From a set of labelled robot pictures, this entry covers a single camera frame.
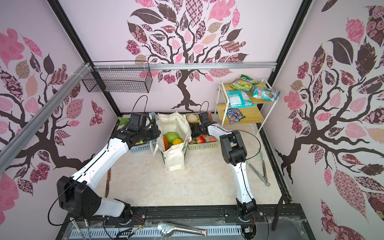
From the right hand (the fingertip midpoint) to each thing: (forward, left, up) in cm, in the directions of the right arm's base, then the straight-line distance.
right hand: (198, 127), depth 108 cm
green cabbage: (-13, +18, +7) cm, 23 cm away
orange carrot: (-28, +17, +20) cm, 38 cm away
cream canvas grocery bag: (-7, +17, +4) cm, 19 cm away
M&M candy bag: (-2, -24, +14) cm, 28 cm away
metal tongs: (-63, +16, +4) cm, 65 cm away
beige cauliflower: (+3, +4, +7) cm, 9 cm away
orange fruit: (-17, +14, +7) cm, 23 cm away
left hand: (-20, +21, +19) cm, 34 cm away
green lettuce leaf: (0, +52, +8) cm, 53 cm away
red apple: (-12, -1, +1) cm, 12 cm away
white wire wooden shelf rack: (+2, -44, +12) cm, 45 cm away
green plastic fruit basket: (-14, -9, 0) cm, 17 cm away
